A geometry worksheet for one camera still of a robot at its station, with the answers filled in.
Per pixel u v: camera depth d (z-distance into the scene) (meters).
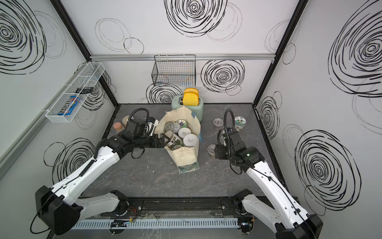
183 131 0.93
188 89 0.98
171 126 0.89
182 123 0.99
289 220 0.38
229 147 0.56
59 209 0.37
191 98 0.96
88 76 0.89
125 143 0.53
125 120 1.02
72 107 0.70
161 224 0.77
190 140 0.79
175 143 0.83
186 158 0.77
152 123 0.69
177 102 1.01
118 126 0.95
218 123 1.02
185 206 0.75
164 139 0.68
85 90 0.78
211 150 0.88
